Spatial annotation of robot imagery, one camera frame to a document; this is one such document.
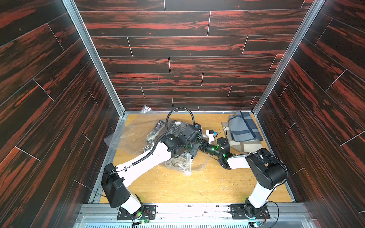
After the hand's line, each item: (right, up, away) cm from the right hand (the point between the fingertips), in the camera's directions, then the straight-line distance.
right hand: (194, 141), depth 88 cm
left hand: (0, -1, -12) cm, 12 cm away
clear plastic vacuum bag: (-43, +3, +16) cm, 46 cm away
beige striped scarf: (+38, -4, +7) cm, 39 cm away
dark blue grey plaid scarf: (+38, +9, +17) cm, 43 cm away
